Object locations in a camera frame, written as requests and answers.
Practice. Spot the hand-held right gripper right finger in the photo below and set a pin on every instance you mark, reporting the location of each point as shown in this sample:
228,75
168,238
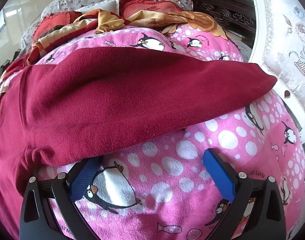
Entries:
218,175

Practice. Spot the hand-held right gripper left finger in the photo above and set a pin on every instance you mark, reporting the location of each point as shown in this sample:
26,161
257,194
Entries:
82,180

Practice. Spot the dark red pants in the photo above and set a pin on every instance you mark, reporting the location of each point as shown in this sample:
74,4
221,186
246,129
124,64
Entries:
117,100

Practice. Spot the pink penguin print blanket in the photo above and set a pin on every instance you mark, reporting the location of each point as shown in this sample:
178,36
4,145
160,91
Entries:
182,205

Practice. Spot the floral bed sheet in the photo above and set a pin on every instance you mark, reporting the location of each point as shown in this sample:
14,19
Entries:
242,47

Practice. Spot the white cloth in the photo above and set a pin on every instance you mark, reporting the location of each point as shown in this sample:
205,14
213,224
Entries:
287,55

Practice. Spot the red and orange patterned blanket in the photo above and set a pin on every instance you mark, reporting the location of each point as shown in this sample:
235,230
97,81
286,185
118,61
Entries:
67,28

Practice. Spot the red ruffled cushion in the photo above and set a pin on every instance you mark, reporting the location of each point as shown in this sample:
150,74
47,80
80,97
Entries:
162,5
55,21

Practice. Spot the white pillow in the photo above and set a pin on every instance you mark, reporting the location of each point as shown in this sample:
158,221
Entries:
105,5

